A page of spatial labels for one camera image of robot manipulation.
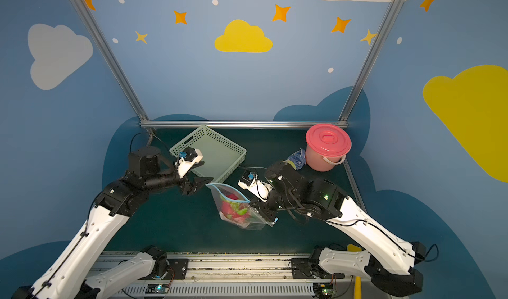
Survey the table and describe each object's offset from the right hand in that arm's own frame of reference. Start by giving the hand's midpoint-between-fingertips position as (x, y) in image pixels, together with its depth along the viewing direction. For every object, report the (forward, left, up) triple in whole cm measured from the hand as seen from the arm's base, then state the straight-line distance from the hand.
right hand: (256, 199), depth 61 cm
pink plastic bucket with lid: (+34, -31, -12) cm, 48 cm away
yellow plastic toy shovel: (-21, -37, -28) cm, 51 cm away
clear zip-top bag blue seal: (-3, 0, -13) cm, 13 cm away
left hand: (+8, +16, +4) cm, 19 cm away
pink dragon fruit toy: (-2, +6, -6) cm, 9 cm away
